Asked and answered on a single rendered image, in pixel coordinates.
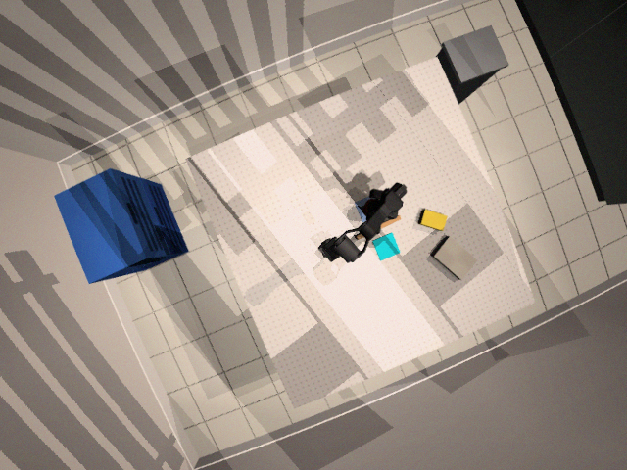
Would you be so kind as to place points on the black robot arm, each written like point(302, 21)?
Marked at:
point(386, 207)

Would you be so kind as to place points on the yellow flat bar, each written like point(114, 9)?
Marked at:
point(432, 219)

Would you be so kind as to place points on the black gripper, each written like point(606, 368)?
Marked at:
point(374, 193)

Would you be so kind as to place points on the brown wooden plank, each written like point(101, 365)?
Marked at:
point(386, 223)

